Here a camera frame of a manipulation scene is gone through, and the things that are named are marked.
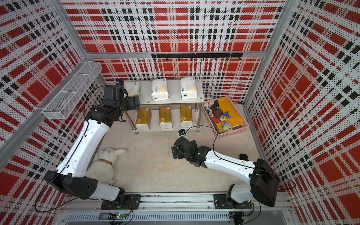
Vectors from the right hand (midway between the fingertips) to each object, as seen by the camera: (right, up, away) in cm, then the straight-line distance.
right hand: (183, 146), depth 81 cm
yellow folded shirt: (+35, +19, +23) cm, 46 cm away
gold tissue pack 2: (-12, +15, +12) cm, 22 cm away
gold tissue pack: (-27, +16, +14) cm, 34 cm away
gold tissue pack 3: (+2, +18, +15) cm, 23 cm away
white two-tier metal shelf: (-18, +28, +43) cm, 54 cm away
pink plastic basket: (+38, +8, +17) cm, 42 cm away
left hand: (-28, +27, -7) cm, 39 cm away
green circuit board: (-31, -33, -12) cm, 47 cm away
